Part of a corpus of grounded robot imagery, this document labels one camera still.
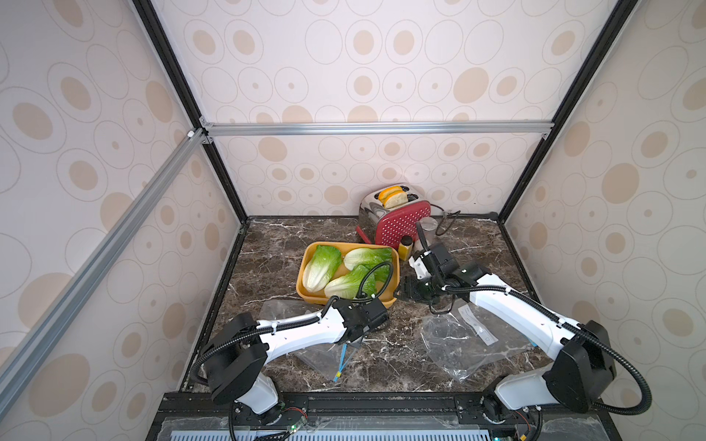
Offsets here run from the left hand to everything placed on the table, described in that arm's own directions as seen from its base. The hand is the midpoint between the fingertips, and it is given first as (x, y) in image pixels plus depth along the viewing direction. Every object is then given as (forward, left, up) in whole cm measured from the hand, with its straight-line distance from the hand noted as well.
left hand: (353, 332), depth 82 cm
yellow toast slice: (+47, -11, +15) cm, 50 cm away
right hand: (+9, -16, +9) cm, 21 cm away
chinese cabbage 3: (+8, -2, +15) cm, 17 cm away
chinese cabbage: (+22, +12, +2) cm, 25 cm away
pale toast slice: (+44, -15, +14) cm, 49 cm away
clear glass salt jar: (+36, -27, +10) cm, 45 cm away
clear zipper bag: (0, -35, -4) cm, 35 cm away
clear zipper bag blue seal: (-6, +8, -5) cm, 11 cm away
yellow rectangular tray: (+13, +11, -2) cm, 17 cm away
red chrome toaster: (+35, -11, +10) cm, 38 cm away
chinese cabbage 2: (+25, -5, +3) cm, 26 cm away
